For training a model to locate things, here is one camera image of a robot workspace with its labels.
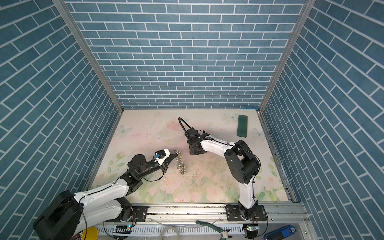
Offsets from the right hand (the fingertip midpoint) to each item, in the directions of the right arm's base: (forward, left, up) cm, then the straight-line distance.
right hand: (194, 149), depth 95 cm
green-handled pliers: (-42, -19, -3) cm, 46 cm away
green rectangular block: (+23, -33, -2) cm, 41 cm away
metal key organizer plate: (-17, +5, +10) cm, 20 cm away
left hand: (-13, +7, +15) cm, 21 cm away
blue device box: (-40, -43, 0) cm, 59 cm away
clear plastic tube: (-42, +9, -3) cm, 43 cm away
